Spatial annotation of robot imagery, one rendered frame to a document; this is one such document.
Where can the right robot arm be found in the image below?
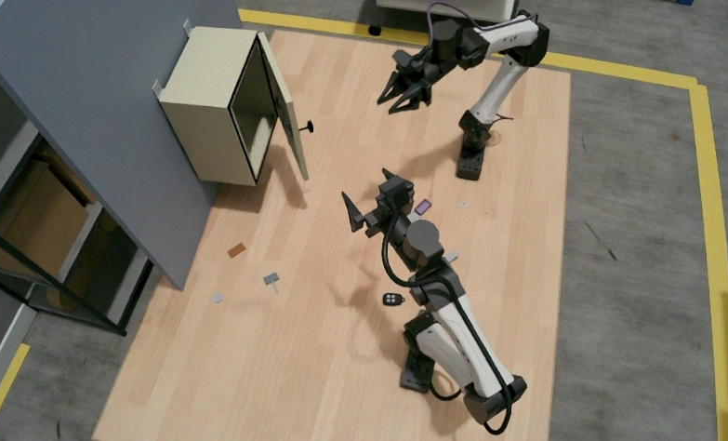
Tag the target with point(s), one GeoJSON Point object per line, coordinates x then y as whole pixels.
{"type": "Point", "coordinates": [449, 37]}

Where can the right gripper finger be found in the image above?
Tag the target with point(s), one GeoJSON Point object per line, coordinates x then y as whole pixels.
{"type": "Point", "coordinates": [414, 104]}
{"type": "Point", "coordinates": [396, 81]}

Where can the black key fob with grey buttons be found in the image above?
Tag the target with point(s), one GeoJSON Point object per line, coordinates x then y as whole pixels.
{"type": "Point", "coordinates": [392, 299]}

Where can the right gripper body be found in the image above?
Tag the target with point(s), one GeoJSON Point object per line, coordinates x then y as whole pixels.
{"type": "Point", "coordinates": [425, 79]}

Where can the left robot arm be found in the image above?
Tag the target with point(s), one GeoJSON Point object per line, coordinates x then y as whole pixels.
{"type": "Point", "coordinates": [422, 253]}

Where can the grey wall panel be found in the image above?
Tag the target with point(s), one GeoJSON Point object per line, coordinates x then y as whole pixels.
{"type": "Point", "coordinates": [82, 71]}

